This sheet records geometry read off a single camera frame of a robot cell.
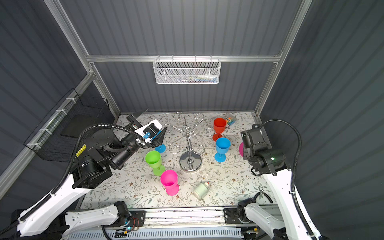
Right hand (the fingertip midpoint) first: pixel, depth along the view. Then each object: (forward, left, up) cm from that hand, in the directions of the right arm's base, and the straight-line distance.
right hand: (257, 151), depth 67 cm
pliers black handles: (-13, -3, -27) cm, 30 cm away
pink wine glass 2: (-3, +9, +7) cm, 12 cm away
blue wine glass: (+14, +12, -16) cm, 24 cm away
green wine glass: (+5, +52, -17) cm, 55 cm away
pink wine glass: (-6, +42, -19) cm, 47 cm away
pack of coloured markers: (+43, +2, -27) cm, 50 cm away
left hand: (+2, +43, +21) cm, 48 cm away
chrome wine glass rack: (+7, +32, -25) cm, 41 cm away
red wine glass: (+26, +13, -12) cm, 32 cm away
